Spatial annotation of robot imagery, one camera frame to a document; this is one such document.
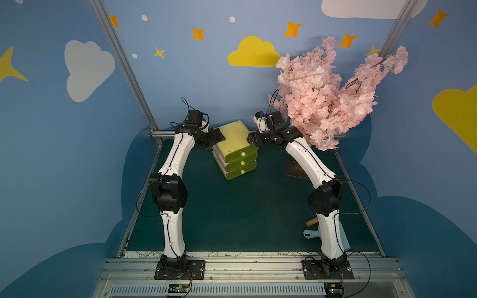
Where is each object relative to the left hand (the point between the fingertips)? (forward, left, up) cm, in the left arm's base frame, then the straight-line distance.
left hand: (219, 138), depth 91 cm
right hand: (0, -19, +3) cm, 19 cm away
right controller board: (-59, -50, -25) cm, 82 cm away
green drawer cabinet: (-7, -9, -4) cm, 12 cm away
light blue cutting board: (-39, -43, -19) cm, 61 cm away
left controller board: (-60, +12, -23) cm, 66 cm away
